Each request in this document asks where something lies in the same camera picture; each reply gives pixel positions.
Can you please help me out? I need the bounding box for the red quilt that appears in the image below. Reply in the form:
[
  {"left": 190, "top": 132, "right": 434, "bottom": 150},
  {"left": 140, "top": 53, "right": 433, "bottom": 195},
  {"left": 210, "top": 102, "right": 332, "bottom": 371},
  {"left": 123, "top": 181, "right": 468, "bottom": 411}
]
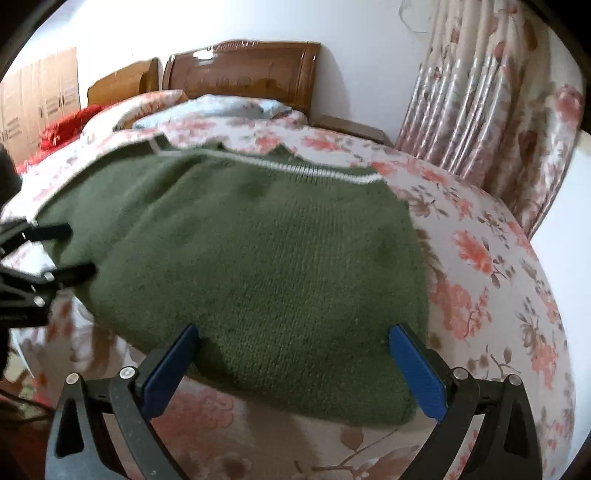
[{"left": 39, "top": 105, "right": 105, "bottom": 151}]

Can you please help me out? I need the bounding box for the thin wall cable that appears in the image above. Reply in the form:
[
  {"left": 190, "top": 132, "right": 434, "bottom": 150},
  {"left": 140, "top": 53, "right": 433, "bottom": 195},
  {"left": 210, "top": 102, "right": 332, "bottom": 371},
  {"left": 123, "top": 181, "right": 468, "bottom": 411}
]
[{"left": 399, "top": 0, "right": 433, "bottom": 36}]

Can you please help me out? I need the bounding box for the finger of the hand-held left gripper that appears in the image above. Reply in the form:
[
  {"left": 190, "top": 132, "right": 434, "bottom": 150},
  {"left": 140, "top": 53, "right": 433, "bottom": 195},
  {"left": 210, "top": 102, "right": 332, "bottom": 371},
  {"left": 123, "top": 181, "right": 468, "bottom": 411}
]
[
  {"left": 0, "top": 222, "right": 74, "bottom": 260},
  {"left": 0, "top": 261, "right": 97, "bottom": 309}
]

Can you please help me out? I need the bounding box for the pink floral curtain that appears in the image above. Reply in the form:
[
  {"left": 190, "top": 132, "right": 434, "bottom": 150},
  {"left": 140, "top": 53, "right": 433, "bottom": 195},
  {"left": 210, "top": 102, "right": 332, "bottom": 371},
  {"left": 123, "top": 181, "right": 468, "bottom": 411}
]
[{"left": 394, "top": 0, "right": 585, "bottom": 239}]

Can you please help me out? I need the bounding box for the light blue pillow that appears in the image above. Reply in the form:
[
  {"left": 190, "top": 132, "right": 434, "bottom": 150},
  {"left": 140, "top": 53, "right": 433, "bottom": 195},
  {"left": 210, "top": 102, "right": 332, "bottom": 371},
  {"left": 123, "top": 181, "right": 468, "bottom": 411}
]
[{"left": 133, "top": 95, "right": 294, "bottom": 131}]

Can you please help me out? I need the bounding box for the wooden nightstand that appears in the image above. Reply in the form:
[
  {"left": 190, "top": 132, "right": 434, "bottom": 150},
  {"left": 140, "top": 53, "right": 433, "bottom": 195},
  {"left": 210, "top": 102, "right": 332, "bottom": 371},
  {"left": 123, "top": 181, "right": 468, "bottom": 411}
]
[{"left": 311, "top": 114, "right": 394, "bottom": 148}]

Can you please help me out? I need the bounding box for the pink floral pillow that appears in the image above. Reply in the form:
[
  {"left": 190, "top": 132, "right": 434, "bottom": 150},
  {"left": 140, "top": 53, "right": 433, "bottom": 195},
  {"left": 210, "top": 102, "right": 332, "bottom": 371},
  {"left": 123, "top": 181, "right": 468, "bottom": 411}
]
[{"left": 81, "top": 89, "right": 190, "bottom": 140}]

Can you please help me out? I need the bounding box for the green knit sweater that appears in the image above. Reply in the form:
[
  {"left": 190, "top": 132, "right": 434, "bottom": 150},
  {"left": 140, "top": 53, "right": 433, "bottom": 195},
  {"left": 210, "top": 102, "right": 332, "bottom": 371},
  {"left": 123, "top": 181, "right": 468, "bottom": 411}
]
[{"left": 30, "top": 138, "right": 431, "bottom": 428}]

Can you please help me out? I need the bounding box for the large wooden headboard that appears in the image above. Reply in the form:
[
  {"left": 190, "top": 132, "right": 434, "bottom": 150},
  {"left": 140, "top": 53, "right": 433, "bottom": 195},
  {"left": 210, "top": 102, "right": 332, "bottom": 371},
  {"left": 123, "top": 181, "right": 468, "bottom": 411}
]
[{"left": 161, "top": 41, "right": 322, "bottom": 126}]

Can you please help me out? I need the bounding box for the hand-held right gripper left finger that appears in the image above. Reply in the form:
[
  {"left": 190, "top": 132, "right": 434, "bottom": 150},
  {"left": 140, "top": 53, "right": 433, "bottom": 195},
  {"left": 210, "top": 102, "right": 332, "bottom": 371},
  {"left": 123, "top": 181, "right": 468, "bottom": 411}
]
[{"left": 45, "top": 324, "right": 201, "bottom": 480}]

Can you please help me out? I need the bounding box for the wooden wardrobe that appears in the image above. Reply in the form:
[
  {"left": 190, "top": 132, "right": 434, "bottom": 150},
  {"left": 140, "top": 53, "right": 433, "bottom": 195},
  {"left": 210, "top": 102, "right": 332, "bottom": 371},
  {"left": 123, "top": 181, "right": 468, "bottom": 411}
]
[{"left": 0, "top": 46, "right": 82, "bottom": 168}]

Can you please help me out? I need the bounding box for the small wooden headboard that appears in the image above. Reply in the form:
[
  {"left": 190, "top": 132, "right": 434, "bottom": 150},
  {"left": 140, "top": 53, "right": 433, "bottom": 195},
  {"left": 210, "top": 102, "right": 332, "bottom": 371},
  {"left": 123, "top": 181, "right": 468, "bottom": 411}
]
[{"left": 87, "top": 58, "right": 160, "bottom": 108}]

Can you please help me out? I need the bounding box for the dark fuzzy cloth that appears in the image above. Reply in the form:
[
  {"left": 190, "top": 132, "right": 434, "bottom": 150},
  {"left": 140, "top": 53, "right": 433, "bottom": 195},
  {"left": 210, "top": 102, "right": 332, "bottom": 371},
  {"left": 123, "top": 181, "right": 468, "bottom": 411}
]
[{"left": 0, "top": 143, "right": 22, "bottom": 198}]

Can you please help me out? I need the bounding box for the floral bedspread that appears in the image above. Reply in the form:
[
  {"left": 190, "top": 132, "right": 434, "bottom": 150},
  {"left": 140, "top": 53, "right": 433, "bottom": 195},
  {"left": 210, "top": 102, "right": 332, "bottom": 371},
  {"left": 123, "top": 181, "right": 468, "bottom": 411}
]
[{"left": 0, "top": 113, "right": 578, "bottom": 480}]

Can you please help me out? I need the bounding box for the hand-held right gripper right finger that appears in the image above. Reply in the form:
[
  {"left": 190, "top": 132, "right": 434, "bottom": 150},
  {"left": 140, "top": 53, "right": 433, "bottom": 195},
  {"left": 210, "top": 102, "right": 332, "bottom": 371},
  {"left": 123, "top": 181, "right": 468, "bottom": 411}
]
[{"left": 389, "top": 324, "right": 543, "bottom": 480}]

